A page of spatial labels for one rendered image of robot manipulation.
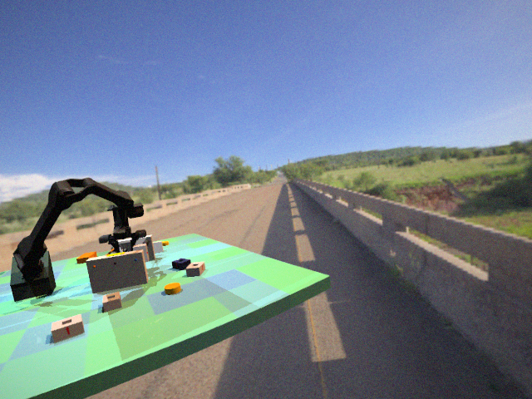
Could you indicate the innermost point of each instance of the brown rectangular block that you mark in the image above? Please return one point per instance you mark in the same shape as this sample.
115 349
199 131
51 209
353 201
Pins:
67 327

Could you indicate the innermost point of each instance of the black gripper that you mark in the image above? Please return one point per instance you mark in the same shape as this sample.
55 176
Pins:
115 243

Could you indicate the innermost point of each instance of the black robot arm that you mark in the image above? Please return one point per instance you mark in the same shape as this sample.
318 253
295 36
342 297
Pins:
61 196

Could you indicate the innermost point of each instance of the orange block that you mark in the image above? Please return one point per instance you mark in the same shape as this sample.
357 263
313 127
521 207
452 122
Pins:
82 259

